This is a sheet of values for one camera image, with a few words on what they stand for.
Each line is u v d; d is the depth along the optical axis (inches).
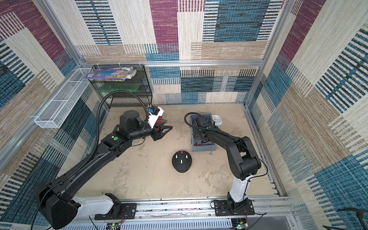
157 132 24.3
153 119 23.1
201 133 27.9
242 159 19.3
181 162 31.1
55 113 28.1
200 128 28.2
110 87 38.9
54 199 14.9
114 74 32.2
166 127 26.0
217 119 42.5
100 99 45.3
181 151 32.4
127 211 28.8
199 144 38.1
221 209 28.7
